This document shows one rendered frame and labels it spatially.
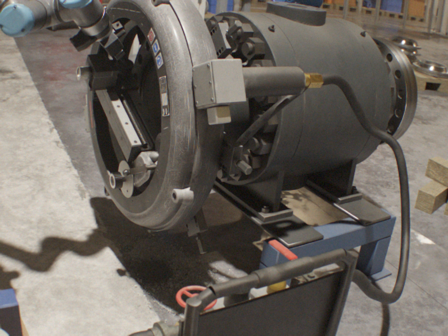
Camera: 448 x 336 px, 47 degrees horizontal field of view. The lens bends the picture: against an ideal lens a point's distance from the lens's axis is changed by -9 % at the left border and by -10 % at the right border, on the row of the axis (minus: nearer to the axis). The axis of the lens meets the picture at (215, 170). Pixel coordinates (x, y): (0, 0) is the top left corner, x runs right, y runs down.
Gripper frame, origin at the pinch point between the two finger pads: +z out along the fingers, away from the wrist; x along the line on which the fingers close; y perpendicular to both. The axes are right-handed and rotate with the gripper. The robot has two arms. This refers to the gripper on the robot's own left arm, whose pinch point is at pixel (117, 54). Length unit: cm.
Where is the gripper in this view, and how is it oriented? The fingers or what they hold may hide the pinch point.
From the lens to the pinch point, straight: 174.3
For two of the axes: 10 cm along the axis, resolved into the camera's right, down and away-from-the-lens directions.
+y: 7.8, -6.3, 0.4
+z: 2.4, 3.6, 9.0
